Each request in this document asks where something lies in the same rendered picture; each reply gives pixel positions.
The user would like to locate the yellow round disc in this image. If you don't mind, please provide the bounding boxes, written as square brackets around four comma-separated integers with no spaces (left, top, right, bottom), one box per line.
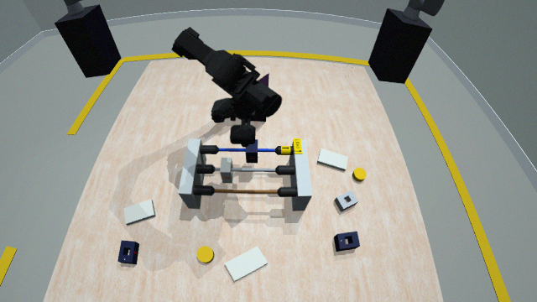
[197,246,214,263]
[352,168,367,182]

